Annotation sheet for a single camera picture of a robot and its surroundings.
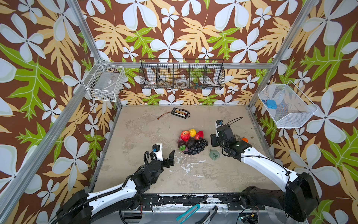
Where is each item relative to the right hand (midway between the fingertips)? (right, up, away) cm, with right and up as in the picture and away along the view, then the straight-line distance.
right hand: (212, 135), depth 85 cm
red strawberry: (-7, -1, +11) cm, 12 cm away
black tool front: (-7, -41, -16) cm, 44 cm away
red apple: (-16, -2, +8) cm, 18 cm away
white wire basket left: (-68, +33, +1) cm, 76 cm away
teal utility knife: (-17, -39, -14) cm, 45 cm away
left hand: (-27, -7, -5) cm, 29 cm away
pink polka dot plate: (-18, -12, +6) cm, 22 cm away
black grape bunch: (-8, -8, +5) cm, 13 cm away
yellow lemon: (-11, 0, +11) cm, 16 cm away
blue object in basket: (+37, +19, 0) cm, 41 cm away
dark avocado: (-13, -6, +6) cm, 15 cm away
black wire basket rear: (-19, +42, +13) cm, 48 cm away
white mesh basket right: (+45, +24, -3) cm, 51 cm away
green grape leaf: (+3, -14, +8) cm, 17 cm away
